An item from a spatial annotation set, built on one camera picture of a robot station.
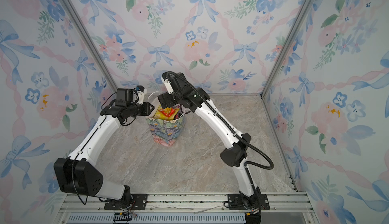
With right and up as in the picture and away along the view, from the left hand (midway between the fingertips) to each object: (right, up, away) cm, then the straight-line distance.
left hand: (152, 105), depth 82 cm
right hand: (+9, +5, -6) cm, 13 cm away
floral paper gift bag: (+7, -15, 0) cm, 16 cm away
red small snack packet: (+8, -5, +1) cm, 9 cm away
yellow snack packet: (+3, -5, +2) cm, 6 cm away
